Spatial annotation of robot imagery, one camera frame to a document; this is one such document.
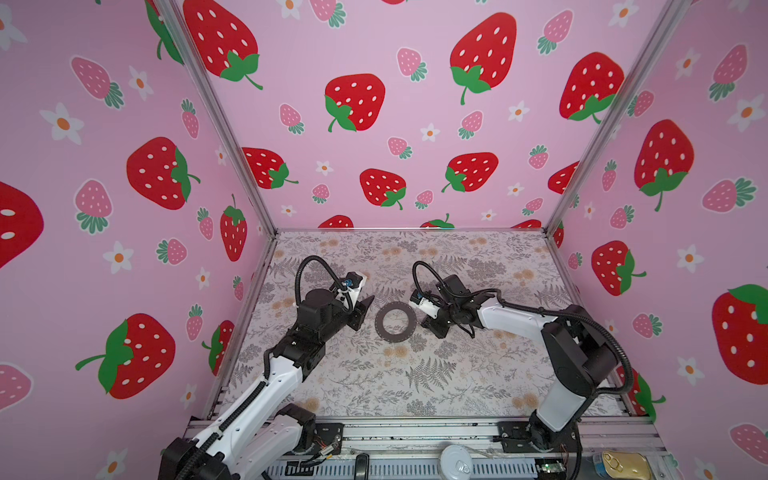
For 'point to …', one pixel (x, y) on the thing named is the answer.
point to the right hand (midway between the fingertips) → (423, 321)
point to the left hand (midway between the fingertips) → (365, 291)
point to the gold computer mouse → (626, 465)
